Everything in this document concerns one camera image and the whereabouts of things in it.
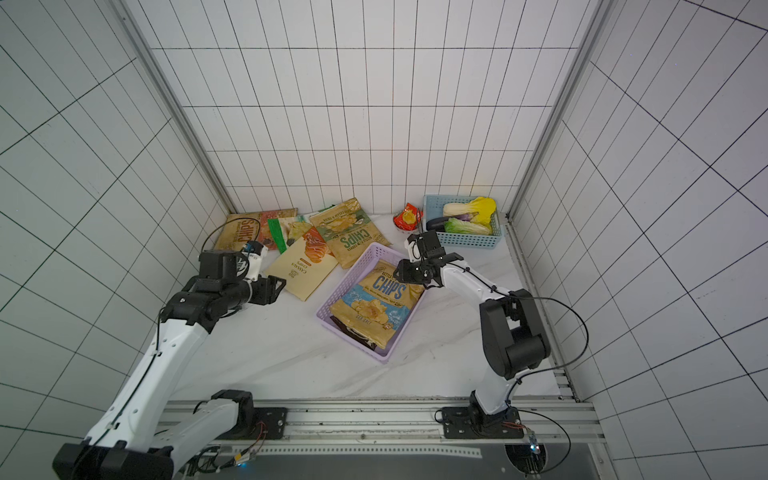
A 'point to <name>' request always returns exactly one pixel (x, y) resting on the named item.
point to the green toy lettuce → (454, 225)
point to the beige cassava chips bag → (306, 264)
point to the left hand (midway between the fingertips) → (269, 287)
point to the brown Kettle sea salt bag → (355, 334)
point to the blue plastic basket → (433, 207)
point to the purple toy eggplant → (437, 224)
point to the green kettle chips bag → (349, 231)
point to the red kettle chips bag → (239, 229)
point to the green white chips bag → (288, 230)
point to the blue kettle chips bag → (376, 304)
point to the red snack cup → (408, 220)
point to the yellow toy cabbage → (483, 207)
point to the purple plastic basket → (372, 254)
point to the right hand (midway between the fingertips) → (388, 274)
